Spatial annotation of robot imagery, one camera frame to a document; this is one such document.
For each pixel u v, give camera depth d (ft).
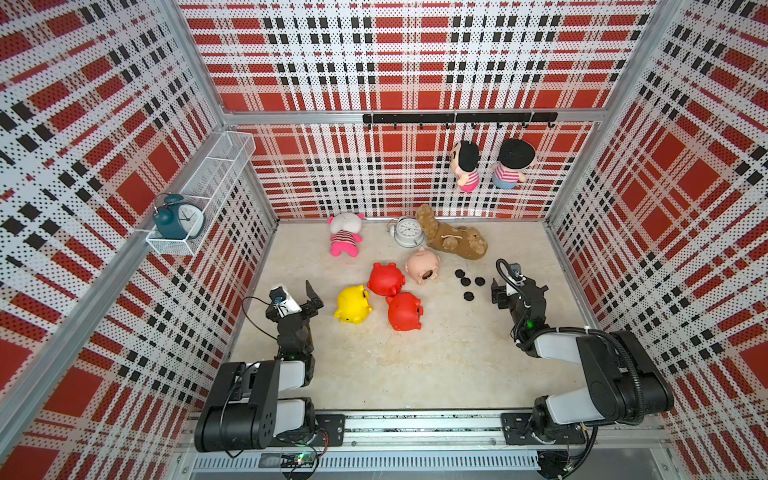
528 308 2.26
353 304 2.88
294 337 2.13
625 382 1.44
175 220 2.01
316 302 2.64
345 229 3.66
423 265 3.22
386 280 3.12
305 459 2.28
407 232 3.68
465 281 3.35
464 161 3.11
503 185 3.30
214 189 2.36
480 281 3.38
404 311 2.89
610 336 1.66
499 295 2.71
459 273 3.43
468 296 3.24
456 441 2.40
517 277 2.51
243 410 1.42
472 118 2.90
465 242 3.35
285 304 2.37
